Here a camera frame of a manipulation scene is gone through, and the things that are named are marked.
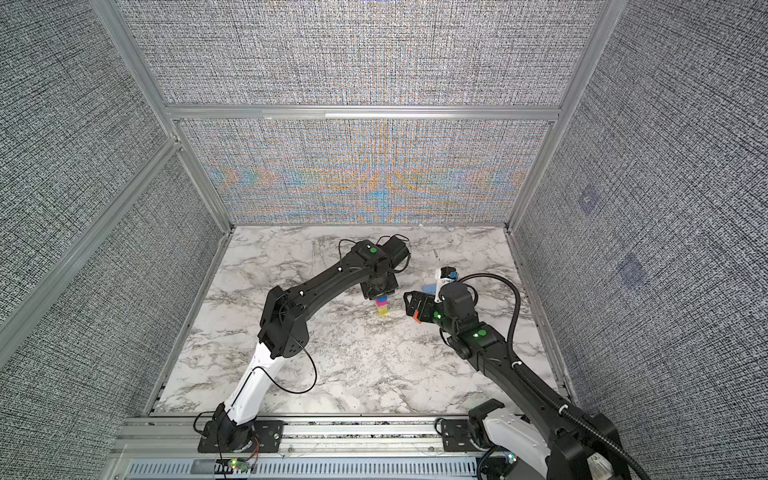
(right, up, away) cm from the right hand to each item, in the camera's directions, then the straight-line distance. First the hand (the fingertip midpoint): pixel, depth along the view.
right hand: (418, 295), depth 82 cm
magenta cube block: (-10, -4, +10) cm, 15 cm away
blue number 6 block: (-10, -2, +8) cm, 13 cm away
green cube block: (-10, -6, +12) cm, 17 cm away
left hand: (-8, -1, +9) cm, 12 cm away
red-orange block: (-2, -4, -10) cm, 11 cm away
